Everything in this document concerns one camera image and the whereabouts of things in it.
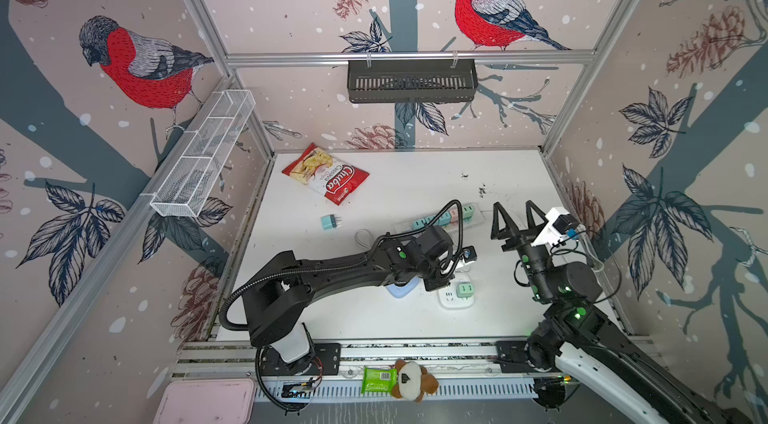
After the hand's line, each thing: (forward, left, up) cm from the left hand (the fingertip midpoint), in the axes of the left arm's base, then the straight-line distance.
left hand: (452, 272), depth 76 cm
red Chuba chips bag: (+41, +41, -8) cm, 58 cm away
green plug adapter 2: (-3, -4, -4) cm, 7 cm away
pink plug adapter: (+20, -4, -4) cm, 21 cm away
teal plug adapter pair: (+3, +4, +21) cm, 22 cm away
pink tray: (-26, +58, -9) cm, 64 cm away
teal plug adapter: (+22, +37, -10) cm, 44 cm away
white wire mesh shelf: (+16, +66, +18) cm, 70 cm away
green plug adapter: (+22, -9, -5) cm, 25 cm away
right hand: (+6, -10, +21) cm, 24 cm away
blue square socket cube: (-1, +13, -10) cm, 17 cm away
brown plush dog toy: (-23, +11, -9) cm, 27 cm away
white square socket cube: (-3, 0, -10) cm, 10 cm away
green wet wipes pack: (-22, +19, -10) cm, 31 cm away
